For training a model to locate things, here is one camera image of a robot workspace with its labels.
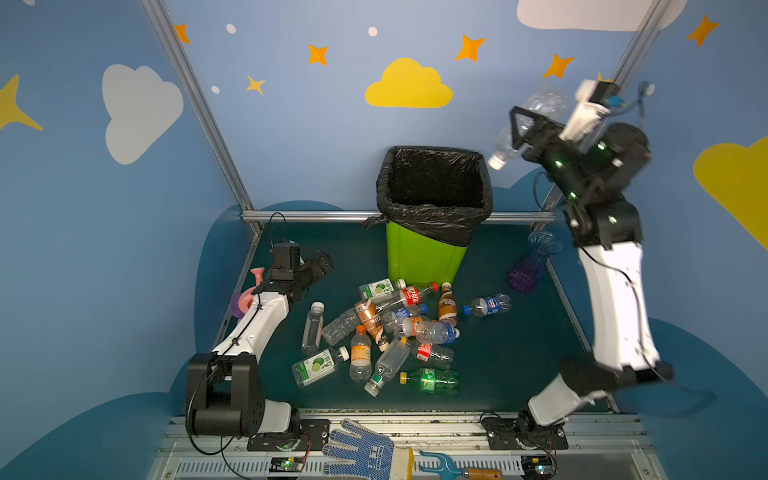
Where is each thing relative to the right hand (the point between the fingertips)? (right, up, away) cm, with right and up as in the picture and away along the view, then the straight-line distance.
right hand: (528, 110), depth 54 cm
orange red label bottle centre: (-19, -48, +33) cm, 61 cm away
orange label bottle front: (-33, -55, +29) cm, 70 cm away
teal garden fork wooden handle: (-11, -78, +17) cm, 81 cm away
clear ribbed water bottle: (-40, -48, +36) cm, 72 cm away
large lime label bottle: (-45, -57, +28) cm, 78 cm away
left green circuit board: (-50, -77, +17) cm, 93 cm away
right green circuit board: (+11, -78, +18) cm, 81 cm away
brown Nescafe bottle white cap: (-7, -42, +40) cm, 58 cm away
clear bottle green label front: (-24, -55, +31) cm, 68 cm away
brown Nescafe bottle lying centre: (-31, -45, +33) cm, 64 cm away
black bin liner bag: (-9, -6, +46) cm, 47 cm away
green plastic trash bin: (-15, -28, +43) cm, 54 cm away
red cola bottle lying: (-18, -40, +42) cm, 61 cm away
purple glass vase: (+19, -32, +42) cm, 56 cm away
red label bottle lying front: (-12, -55, +29) cm, 63 cm away
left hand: (-45, -29, +34) cm, 63 cm away
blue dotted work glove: (-29, -75, +17) cm, 82 cm away
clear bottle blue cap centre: (-11, -50, +34) cm, 62 cm away
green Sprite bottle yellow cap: (-14, -60, +25) cm, 66 cm away
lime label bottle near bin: (-28, -38, +45) cm, 65 cm away
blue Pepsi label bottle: (+6, -43, +40) cm, 59 cm away
